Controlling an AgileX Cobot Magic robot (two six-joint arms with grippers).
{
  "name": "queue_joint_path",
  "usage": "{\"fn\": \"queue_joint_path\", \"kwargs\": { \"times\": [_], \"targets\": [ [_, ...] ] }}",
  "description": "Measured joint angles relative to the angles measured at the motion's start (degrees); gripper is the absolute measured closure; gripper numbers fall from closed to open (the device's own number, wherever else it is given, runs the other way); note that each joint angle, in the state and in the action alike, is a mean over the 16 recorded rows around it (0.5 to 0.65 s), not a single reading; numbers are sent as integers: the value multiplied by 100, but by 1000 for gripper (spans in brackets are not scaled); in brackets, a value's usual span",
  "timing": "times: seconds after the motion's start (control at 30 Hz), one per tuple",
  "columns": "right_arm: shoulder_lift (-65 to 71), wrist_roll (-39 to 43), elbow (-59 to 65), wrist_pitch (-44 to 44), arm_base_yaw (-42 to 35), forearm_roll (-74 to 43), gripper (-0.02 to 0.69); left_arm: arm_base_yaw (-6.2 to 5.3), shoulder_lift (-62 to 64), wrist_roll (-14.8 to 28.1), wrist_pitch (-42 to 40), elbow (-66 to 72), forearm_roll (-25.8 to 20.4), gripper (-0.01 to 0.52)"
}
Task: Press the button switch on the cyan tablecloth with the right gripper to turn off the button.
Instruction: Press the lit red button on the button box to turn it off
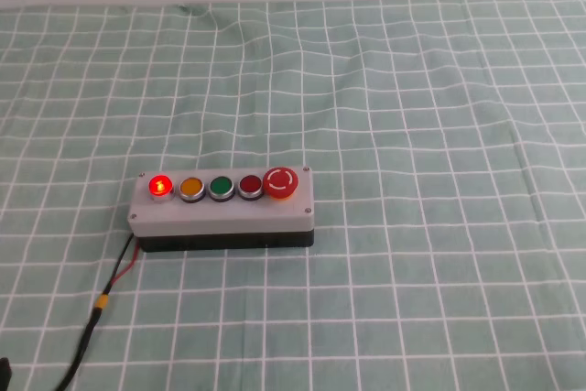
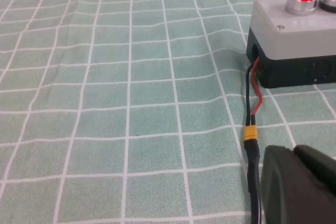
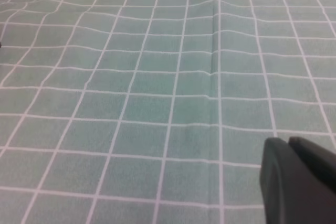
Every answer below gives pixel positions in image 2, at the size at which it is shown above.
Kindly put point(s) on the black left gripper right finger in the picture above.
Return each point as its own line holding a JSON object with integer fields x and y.
{"x": 321, "y": 165}

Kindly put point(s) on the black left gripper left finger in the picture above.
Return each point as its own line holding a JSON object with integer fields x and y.
{"x": 290, "y": 192}

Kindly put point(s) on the grey black switch box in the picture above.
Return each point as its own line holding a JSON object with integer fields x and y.
{"x": 293, "y": 42}

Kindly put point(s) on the yellow push button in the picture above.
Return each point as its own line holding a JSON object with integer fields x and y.
{"x": 328, "y": 5}

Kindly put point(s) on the cyan checked tablecloth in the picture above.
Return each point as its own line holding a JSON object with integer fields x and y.
{"x": 124, "y": 111}

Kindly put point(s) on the yellow cable connector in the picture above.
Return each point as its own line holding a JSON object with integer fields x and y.
{"x": 250, "y": 133}

